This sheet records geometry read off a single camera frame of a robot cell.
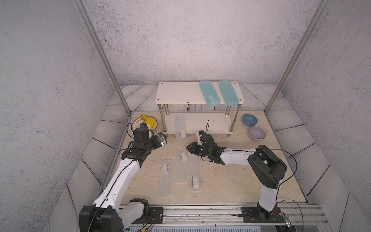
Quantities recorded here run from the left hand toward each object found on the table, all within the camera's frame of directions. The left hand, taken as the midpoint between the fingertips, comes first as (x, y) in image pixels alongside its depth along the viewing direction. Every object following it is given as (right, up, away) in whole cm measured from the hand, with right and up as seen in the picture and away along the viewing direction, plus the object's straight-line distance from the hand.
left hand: (162, 137), depth 82 cm
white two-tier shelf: (+16, +26, +3) cm, 30 cm away
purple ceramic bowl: (+64, 0, +22) cm, 67 cm away
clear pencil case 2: (+11, -18, +8) cm, 22 cm away
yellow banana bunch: (-15, +10, +27) cm, 32 cm away
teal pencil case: (+38, +23, 0) cm, 44 cm away
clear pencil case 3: (+18, -21, +5) cm, 28 cm away
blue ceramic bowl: (+61, +10, +30) cm, 69 cm away
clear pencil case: (+2, -25, +3) cm, 25 cm away
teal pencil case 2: (+27, +24, 0) cm, 36 cm away
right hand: (+14, -7, +7) cm, 17 cm away
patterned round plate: (-26, +8, +33) cm, 42 cm away
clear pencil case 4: (+9, +6, +23) cm, 25 cm away
